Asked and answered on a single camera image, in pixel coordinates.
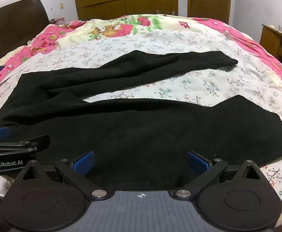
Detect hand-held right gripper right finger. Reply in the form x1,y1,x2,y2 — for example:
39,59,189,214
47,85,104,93
169,150,265,200

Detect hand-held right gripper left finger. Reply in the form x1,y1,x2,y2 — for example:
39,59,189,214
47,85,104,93
15,150,113,200

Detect black pants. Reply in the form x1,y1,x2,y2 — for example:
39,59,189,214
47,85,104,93
0,50,282,192

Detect white floral sheet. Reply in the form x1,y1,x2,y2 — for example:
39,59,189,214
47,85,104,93
0,26,282,200

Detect dark wooden headboard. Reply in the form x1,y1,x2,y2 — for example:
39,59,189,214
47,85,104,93
0,0,50,68

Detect pink strawberry printed quilt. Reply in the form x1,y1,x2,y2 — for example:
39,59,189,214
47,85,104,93
0,13,282,97

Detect wooden desk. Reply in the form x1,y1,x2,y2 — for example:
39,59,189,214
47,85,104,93
259,24,282,72

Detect brown wooden door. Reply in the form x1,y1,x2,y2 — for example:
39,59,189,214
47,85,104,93
188,0,231,25

